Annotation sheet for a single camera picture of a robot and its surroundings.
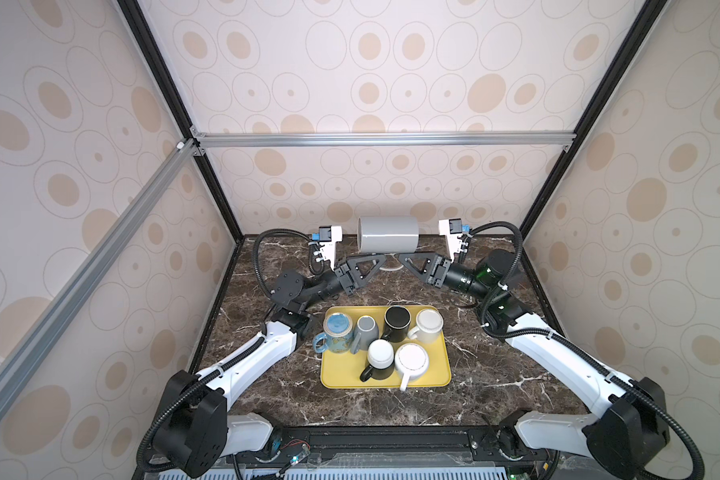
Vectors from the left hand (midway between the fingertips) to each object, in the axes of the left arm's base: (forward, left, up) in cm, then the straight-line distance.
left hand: (390, 267), depth 58 cm
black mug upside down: (+4, -4, -32) cm, 33 cm away
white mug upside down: (-7, -7, -33) cm, 35 cm away
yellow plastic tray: (-6, +11, -41) cm, 43 cm away
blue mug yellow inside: (-1, +13, -30) cm, 33 cm away
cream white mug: (+5, -14, -34) cm, 37 cm away
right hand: (+3, -3, -3) cm, 5 cm away
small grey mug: (+1, +5, -33) cm, 33 cm away
